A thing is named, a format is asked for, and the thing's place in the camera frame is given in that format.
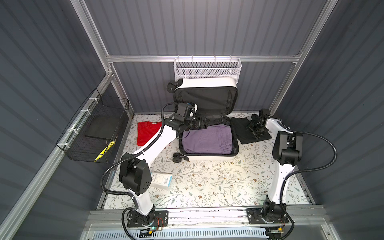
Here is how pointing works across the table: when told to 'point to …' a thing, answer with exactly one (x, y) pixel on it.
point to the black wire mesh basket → (96, 125)
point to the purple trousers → (214, 139)
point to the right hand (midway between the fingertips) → (251, 132)
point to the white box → (160, 181)
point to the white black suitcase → (216, 98)
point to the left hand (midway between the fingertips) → (203, 122)
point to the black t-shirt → (244, 135)
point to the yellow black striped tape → (106, 148)
